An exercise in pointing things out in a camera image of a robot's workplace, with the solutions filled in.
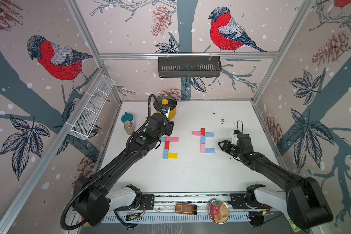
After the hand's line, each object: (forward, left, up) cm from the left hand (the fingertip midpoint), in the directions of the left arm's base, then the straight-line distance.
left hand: (170, 117), depth 79 cm
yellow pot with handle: (+16, +1, -16) cm, 22 cm away
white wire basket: (+1, +42, +6) cm, 42 cm away
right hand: (-6, -31, -19) cm, 36 cm away
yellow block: (-12, 0, -24) cm, 27 cm away
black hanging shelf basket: (+44, -12, +4) cm, 46 cm away
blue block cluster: (+4, -26, -25) cm, 37 cm away
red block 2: (+6, -22, -24) cm, 33 cm away
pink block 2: (0, -1, -25) cm, 25 cm away
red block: (-5, +3, -25) cm, 26 cm away
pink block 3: (-6, -20, -24) cm, 32 cm away
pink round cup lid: (-41, -24, -21) cm, 52 cm away
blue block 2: (0, -21, -25) cm, 33 cm away
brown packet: (-40, -8, -20) cm, 46 cm away
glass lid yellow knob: (+24, +6, -11) cm, 27 cm away
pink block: (+1, +3, -24) cm, 24 cm away
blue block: (0, +6, -25) cm, 25 cm away
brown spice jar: (+5, +29, -17) cm, 33 cm away
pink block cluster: (+5, -17, -24) cm, 30 cm away
